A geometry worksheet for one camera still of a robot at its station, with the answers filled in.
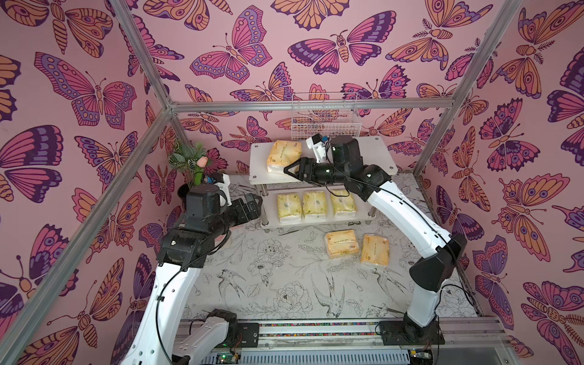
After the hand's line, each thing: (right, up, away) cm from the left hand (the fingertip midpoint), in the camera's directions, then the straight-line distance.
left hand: (253, 200), depth 66 cm
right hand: (+9, +7, +1) cm, 12 cm away
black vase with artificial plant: (-27, +15, +19) cm, 36 cm away
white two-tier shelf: (+41, +17, +15) cm, 47 cm away
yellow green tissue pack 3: (+32, -3, +28) cm, 43 cm away
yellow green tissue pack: (+10, -4, +28) cm, 30 cm away
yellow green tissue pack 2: (+21, -3, +31) cm, 37 cm away
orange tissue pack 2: (+43, -20, +21) cm, 52 cm away
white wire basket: (+27, +34, +37) cm, 57 cm away
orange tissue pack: (+31, -18, +26) cm, 44 cm away
